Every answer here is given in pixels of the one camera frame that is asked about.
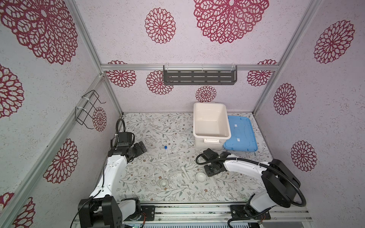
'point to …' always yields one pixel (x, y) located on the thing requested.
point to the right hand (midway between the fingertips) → (208, 169)
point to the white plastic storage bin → (211, 125)
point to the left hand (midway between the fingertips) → (138, 153)
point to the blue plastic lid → (243, 137)
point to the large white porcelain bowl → (201, 177)
